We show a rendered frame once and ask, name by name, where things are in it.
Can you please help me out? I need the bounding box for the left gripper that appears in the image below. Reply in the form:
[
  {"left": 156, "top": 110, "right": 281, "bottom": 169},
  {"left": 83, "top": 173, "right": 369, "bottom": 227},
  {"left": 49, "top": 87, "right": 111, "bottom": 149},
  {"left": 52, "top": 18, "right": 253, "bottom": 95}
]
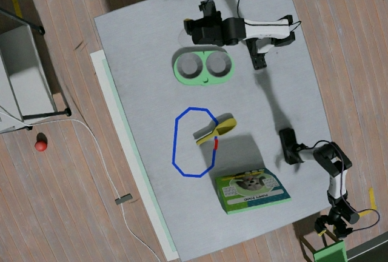
[{"left": 314, "top": 208, "right": 347, "bottom": 236}]

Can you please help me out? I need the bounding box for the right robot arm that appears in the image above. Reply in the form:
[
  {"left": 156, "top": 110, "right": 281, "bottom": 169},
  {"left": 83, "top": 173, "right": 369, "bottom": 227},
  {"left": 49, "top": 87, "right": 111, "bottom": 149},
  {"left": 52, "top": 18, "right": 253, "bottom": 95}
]
[{"left": 192, "top": 0, "right": 295, "bottom": 70}]

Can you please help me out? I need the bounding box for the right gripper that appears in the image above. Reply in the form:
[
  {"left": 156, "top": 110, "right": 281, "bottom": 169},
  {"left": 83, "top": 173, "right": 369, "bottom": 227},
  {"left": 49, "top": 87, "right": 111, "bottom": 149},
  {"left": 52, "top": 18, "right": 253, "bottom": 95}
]
[{"left": 183, "top": 11, "right": 222, "bottom": 36}]

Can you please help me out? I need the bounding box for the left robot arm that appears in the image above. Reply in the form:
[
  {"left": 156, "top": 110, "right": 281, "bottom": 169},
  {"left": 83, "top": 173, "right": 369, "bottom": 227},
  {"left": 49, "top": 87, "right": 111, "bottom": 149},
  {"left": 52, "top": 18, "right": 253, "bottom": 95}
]
[{"left": 282, "top": 129, "right": 360, "bottom": 239}]

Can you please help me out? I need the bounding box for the yellow scoop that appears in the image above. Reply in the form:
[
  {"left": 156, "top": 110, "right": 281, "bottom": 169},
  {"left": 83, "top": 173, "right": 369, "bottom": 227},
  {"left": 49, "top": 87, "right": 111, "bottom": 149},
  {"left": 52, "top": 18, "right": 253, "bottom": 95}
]
[{"left": 196, "top": 118, "right": 237, "bottom": 145}]

